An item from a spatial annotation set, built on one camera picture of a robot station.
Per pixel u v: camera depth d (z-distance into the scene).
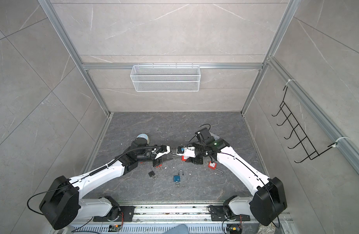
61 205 0.40
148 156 0.68
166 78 1.01
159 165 0.71
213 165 0.89
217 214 0.73
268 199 0.39
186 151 0.66
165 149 0.65
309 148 0.62
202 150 0.60
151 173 0.88
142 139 0.66
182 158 0.75
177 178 0.84
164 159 0.70
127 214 0.73
